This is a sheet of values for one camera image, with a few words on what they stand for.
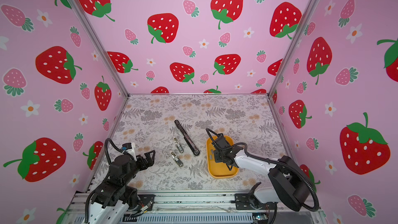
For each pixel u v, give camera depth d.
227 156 0.66
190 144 0.93
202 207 0.73
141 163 0.68
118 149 0.65
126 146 0.67
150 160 0.70
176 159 0.87
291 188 0.42
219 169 0.78
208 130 0.73
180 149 0.92
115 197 0.54
